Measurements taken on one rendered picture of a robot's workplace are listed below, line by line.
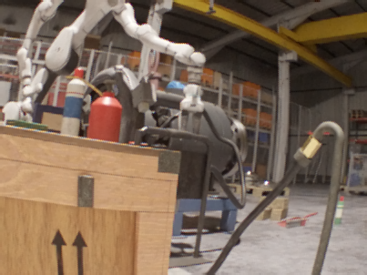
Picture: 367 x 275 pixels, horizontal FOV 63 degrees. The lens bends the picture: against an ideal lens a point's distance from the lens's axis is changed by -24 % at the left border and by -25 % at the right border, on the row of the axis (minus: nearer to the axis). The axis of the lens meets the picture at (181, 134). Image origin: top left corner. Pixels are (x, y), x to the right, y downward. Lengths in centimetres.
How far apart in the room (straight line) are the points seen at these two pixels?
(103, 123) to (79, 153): 17
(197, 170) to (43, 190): 106
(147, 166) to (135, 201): 8
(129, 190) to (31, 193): 23
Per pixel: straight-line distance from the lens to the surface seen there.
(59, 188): 67
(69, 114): 113
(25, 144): 64
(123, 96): 204
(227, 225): 250
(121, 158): 73
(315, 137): 106
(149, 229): 79
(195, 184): 162
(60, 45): 185
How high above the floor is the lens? 45
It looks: 4 degrees up
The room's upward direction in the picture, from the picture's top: 6 degrees clockwise
